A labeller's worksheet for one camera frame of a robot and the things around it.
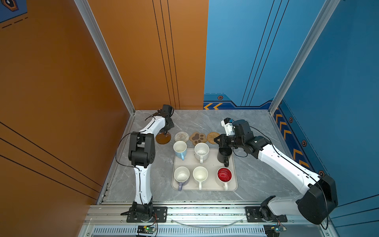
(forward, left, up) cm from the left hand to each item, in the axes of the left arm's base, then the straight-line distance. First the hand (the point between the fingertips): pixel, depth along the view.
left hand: (168, 125), depth 104 cm
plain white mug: (-34, -22, -4) cm, 40 cm away
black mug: (-21, -38, -3) cm, 43 cm away
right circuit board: (-59, -58, -7) cm, 83 cm away
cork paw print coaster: (-7, -21, -5) cm, 23 cm away
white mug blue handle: (-18, -10, -1) cm, 21 cm away
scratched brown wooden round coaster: (-9, +3, -5) cm, 10 cm away
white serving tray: (-36, -17, +2) cm, 40 cm away
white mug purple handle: (-34, -12, -4) cm, 36 cm away
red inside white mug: (-34, -37, -4) cm, 50 cm away
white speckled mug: (-18, -24, -5) cm, 30 cm away
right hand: (-22, -29, +15) cm, 39 cm away
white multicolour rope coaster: (-5, -10, -6) cm, 12 cm away
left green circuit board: (-60, +4, -7) cm, 60 cm away
